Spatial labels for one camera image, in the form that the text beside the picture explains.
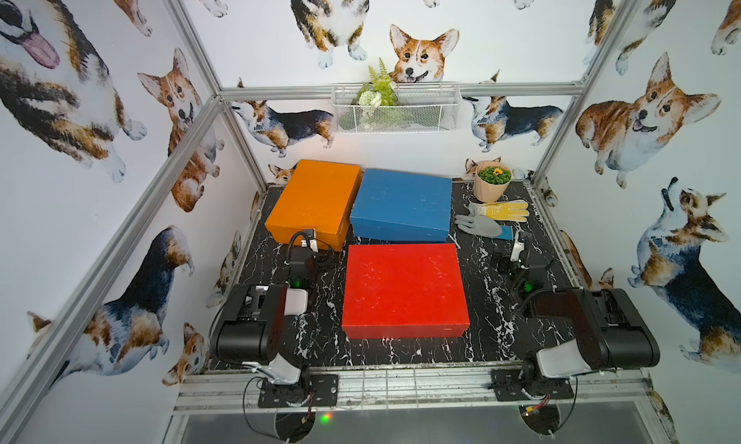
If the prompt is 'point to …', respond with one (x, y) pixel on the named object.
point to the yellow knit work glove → (509, 210)
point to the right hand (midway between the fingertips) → (509, 244)
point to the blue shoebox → (398, 206)
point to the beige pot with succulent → (492, 179)
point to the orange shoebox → (318, 196)
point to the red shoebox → (404, 291)
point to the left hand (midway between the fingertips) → (318, 240)
